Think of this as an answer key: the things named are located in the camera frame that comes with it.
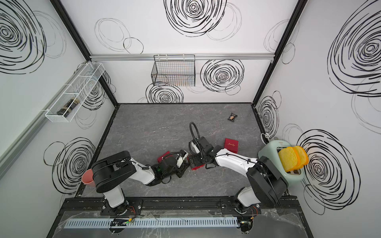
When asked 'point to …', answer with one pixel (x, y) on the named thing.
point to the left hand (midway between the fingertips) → (188, 164)
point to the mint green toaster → (270, 149)
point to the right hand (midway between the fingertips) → (194, 160)
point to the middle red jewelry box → (196, 161)
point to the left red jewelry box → (160, 158)
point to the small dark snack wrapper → (232, 117)
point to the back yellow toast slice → (302, 157)
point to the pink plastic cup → (87, 177)
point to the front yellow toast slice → (288, 156)
